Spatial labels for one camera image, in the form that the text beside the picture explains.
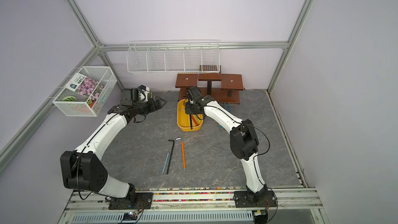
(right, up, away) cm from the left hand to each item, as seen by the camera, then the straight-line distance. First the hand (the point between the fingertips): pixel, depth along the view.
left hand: (161, 104), depth 83 cm
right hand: (+14, -2, +9) cm, 16 cm away
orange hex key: (+11, -28, +6) cm, 31 cm away
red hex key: (+17, -12, +19) cm, 28 cm away
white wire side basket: (-39, 0, -11) cm, 40 cm away
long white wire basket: (+3, +31, +16) cm, 35 cm away
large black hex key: (+16, -13, +4) cm, 21 cm away
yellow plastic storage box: (+9, -10, +19) cm, 24 cm away
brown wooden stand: (+37, +11, +19) cm, 43 cm away
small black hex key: (+4, -30, +5) cm, 30 cm away
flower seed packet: (-35, +9, -9) cm, 37 cm away
